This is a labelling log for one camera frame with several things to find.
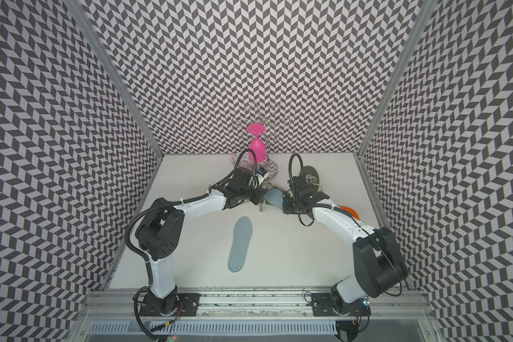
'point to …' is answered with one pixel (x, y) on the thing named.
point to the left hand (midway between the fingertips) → (265, 192)
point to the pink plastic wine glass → (256, 144)
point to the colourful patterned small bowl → (244, 159)
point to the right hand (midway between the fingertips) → (288, 209)
